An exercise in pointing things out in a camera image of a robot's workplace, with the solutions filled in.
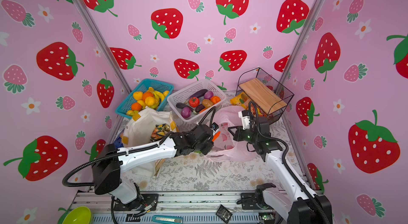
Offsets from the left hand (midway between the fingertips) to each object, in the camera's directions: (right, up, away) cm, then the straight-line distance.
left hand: (212, 141), depth 80 cm
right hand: (+8, +7, -2) cm, 10 cm away
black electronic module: (+5, -30, -10) cm, 32 cm away
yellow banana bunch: (-40, +27, +33) cm, 58 cm away
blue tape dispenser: (-54, -3, +9) cm, 55 cm away
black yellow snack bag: (-28, +4, +4) cm, 29 cm away
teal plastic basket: (-56, +18, +21) cm, 62 cm away
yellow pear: (-40, +22, +21) cm, 50 cm away
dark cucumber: (-22, +19, +29) cm, 41 cm away
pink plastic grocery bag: (+7, -5, +5) cm, 10 cm away
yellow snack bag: (+21, +22, +26) cm, 40 cm away
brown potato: (-3, +20, +24) cm, 31 cm away
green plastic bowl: (-60, -30, -11) cm, 68 cm away
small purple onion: (-3, +26, +31) cm, 41 cm away
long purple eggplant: (-10, +28, +35) cm, 46 cm away
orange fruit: (-45, +26, +27) cm, 59 cm away
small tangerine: (-51, +18, +25) cm, 60 cm away
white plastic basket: (-20, +26, +31) cm, 45 cm away
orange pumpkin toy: (+2, +23, +27) cm, 35 cm away
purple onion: (-17, +14, +21) cm, 30 cm away
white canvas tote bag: (-41, +4, +5) cm, 42 cm away
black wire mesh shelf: (+31, +28, +19) cm, 46 cm away
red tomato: (-12, +21, +27) cm, 36 cm away
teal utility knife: (-20, -33, -10) cm, 40 cm away
